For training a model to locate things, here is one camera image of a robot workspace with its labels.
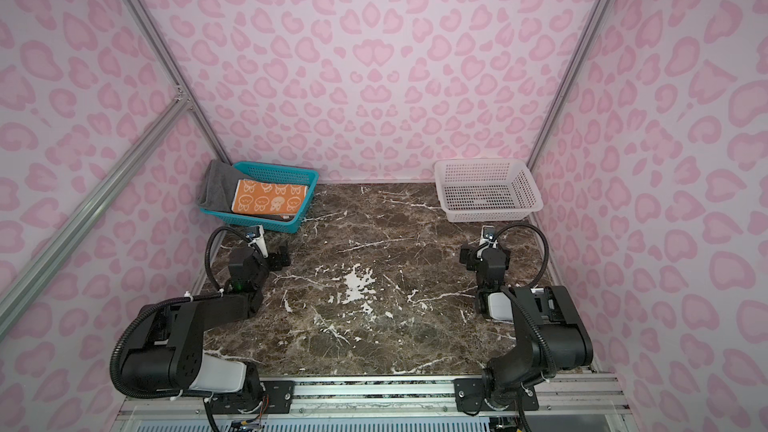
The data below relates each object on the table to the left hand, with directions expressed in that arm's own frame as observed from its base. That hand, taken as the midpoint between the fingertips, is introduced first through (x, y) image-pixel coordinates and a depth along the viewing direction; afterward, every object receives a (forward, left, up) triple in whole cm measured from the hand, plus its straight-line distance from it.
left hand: (271, 238), depth 91 cm
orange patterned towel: (+21, +10, -4) cm, 23 cm away
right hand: (-1, -65, -2) cm, 65 cm away
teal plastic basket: (+31, +8, -3) cm, 33 cm away
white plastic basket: (+28, -74, -11) cm, 80 cm away
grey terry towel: (+20, +22, +2) cm, 30 cm away
